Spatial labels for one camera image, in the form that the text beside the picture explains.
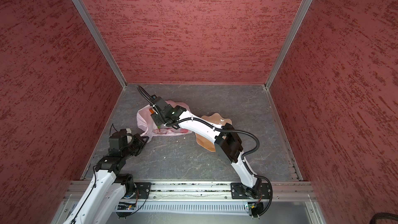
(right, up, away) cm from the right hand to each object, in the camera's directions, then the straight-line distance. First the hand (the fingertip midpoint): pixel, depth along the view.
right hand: (158, 116), depth 83 cm
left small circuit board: (-13, -42, -10) cm, 45 cm away
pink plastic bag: (-5, -4, -5) cm, 8 cm away
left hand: (-4, -13, 0) cm, 13 cm away
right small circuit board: (+50, -42, -12) cm, 66 cm away
